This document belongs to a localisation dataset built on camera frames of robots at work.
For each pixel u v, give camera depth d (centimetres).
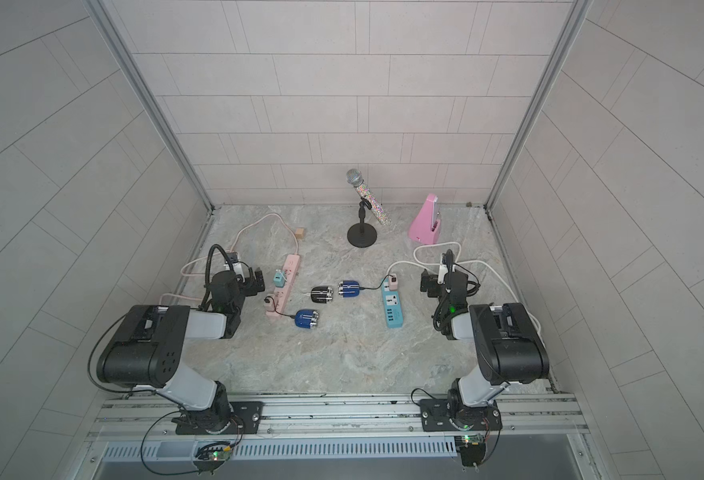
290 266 96
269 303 83
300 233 107
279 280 89
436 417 71
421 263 99
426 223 102
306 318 85
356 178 87
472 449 68
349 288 91
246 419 71
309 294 91
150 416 72
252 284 78
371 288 94
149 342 46
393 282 88
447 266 78
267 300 83
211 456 65
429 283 83
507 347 45
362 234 108
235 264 79
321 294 89
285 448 68
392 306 89
